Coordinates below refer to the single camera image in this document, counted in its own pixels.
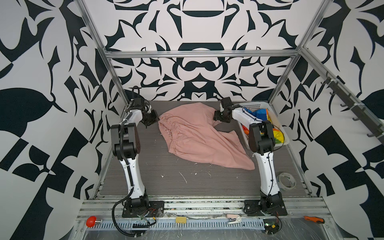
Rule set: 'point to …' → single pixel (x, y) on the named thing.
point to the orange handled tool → (314, 219)
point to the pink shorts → (192, 130)
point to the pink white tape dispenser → (233, 218)
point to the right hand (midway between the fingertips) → (218, 115)
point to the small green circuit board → (271, 226)
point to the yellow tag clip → (181, 219)
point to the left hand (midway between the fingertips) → (159, 115)
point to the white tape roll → (285, 181)
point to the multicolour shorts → (264, 114)
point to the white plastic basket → (274, 117)
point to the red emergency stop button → (91, 221)
